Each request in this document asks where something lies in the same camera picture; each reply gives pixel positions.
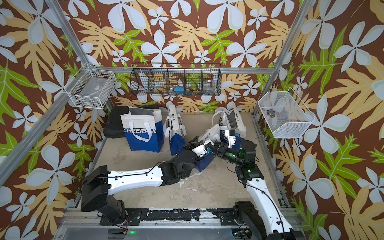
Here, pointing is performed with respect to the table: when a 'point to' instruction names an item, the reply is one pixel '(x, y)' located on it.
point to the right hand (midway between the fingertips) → (208, 146)
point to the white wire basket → (90, 88)
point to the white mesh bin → (286, 115)
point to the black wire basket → (173, 79)
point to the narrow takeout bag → (174, 130)
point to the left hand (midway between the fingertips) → (197, 136)
